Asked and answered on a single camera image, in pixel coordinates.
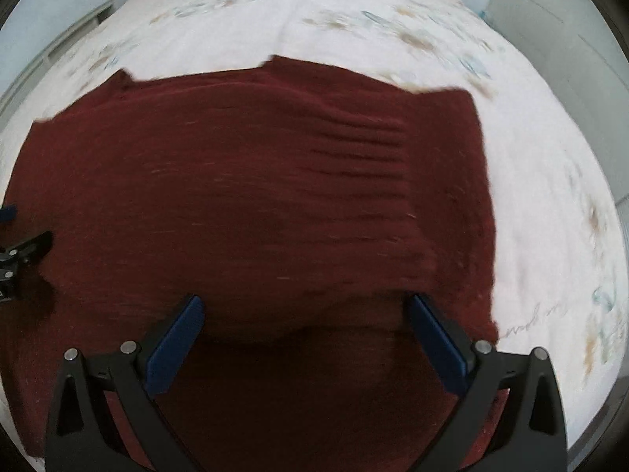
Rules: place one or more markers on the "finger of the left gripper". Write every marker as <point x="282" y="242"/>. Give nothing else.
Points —
<point x="15" y="258"/>

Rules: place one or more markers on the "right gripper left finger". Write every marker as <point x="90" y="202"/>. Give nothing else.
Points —
<point x="81" y="434"/>

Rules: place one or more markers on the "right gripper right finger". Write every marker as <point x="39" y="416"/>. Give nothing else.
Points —
<point x="530" y="434"/>

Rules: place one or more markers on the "dark red knit sweater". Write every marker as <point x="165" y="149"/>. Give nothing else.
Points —
<point x="300" y="202"/>

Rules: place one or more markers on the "floral pink bed cover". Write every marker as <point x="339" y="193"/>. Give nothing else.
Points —
<point x="561" y="268"/>

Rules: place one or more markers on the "white slatted radiator cover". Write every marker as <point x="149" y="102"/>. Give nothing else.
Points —
<point x="30" y="76"/>

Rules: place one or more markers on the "white wardrobe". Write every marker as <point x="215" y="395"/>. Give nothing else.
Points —
<point x="575" y="51"/>

